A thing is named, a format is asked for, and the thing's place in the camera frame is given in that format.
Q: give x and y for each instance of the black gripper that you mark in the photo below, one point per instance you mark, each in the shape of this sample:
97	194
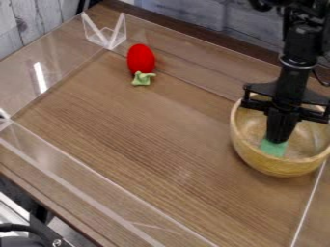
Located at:
288	103

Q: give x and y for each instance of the green stick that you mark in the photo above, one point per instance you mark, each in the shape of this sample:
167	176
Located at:
273	148

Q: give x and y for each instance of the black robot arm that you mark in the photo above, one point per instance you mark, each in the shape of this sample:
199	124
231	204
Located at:
305	35

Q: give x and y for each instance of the light wooden bowl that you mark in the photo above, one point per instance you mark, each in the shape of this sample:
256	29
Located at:
306	151

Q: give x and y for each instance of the red plush strawberry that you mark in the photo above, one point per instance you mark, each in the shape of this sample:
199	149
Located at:
142	62

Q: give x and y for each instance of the black metal table clamp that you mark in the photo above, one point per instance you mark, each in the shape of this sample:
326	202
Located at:
46	235

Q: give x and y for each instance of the clear acrylic tray wall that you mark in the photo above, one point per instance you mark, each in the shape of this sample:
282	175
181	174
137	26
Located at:
113	216

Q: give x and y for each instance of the clear acrylic corner bracket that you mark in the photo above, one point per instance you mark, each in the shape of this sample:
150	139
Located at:
106	37

